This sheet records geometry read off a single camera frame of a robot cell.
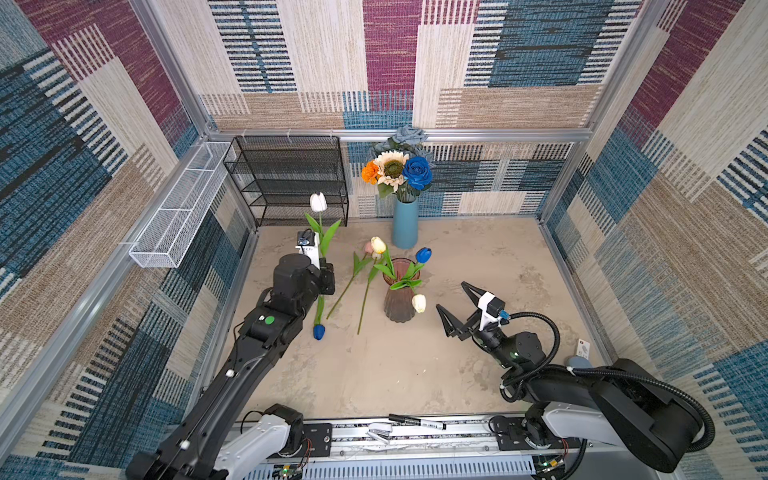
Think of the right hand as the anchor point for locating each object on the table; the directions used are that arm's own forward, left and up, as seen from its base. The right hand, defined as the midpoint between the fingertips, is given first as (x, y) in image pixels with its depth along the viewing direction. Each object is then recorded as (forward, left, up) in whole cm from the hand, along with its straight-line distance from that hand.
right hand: (449, 296), depth 75 cm
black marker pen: (-23, +11, -20) cm, 32 cm away
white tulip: (-2, +8, +3) cm, 9 cm away
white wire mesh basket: (+9, +67, +14) cm, 69 cm away
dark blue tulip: (+6, +7, +9) cm, 13 cm away
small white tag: (-7, -40, -20) cm, 45 cm away
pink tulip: (+25, +26, -21) cm, 42 cm away
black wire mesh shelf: (+52, +54, -1) cm, 75 cm away
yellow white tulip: (+10, +17, +9) cm, 22 cm away
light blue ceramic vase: (+35, +9, -9) cm, 37 cm away
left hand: (+7, +30, +9) cm, 32 cm away
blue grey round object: (-11, -37, -19) cm, 43 cm away
